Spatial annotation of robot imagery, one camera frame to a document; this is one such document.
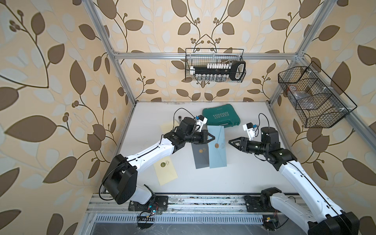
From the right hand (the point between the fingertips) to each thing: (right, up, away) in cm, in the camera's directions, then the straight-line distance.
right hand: (230, 143), depth 75 cm
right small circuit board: (+19, -39, -3) cm, 44 cm away
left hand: (-9, +4, -1) cm, 10 cm away
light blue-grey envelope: (-7, -3, 0) cm, 8 cm away
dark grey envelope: (-15, -10, +17) cm, 25 cm away
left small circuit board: (-42, -36, -7) cm, 56 cm away
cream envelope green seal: (-36, -19, +11) cm, 42 cm away
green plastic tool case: (+3, +15, +30) cm, 34 cm away
